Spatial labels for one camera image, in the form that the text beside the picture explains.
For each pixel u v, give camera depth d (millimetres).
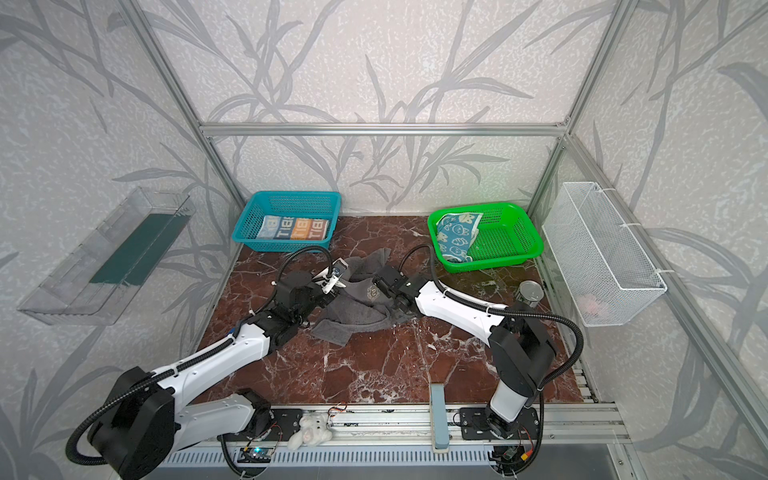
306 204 1180
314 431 693
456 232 1116
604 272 618
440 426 695
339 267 707
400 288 617
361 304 866
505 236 1143
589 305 730
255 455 714
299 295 629
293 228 1153
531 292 918
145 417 402
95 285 630
